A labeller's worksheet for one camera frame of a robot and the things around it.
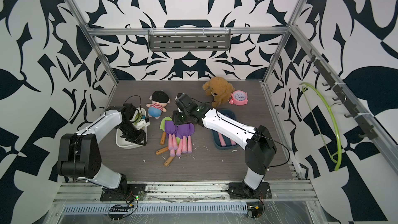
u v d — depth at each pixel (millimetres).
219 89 936
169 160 811
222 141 873
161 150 844
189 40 932
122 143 894
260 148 439
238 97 1082
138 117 793
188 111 606
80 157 445
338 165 578
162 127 941
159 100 1009
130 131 730
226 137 525
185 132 924
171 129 938
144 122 826
